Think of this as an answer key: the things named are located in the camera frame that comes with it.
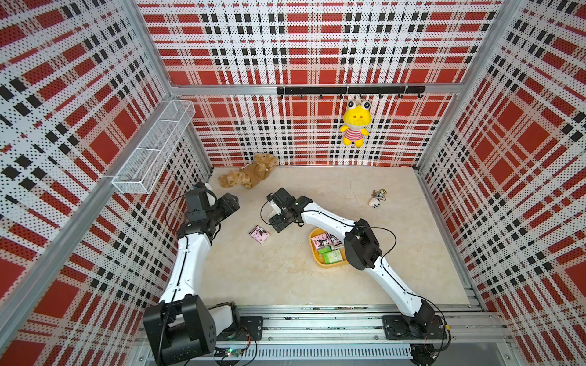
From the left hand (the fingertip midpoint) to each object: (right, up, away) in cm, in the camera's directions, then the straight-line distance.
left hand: (234, 202), depth 83 cm
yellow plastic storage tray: (+32, -22, +5) cm, 39 cm away
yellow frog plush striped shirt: (+47, +34, +8) cm, 59 cm away
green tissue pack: (+35, -19, +5) cm, 40 cm away
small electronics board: (+4, -46, -14) cm, 48 cm away
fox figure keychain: (+63, +3, +26) cm, 68 cm away
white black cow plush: (+59, -1, +21) cm, 62 cm away
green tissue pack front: (+37, -21, +3) cm, 43 cm away
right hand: (+17, -8, +15) cm, 24 cm away
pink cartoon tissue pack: (+33, -16, +5) cm, 37 cm away
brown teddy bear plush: (0, +12, +24) cm, 27 cm away
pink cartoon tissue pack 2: (+7, -14, +10) cm, 19 cm away
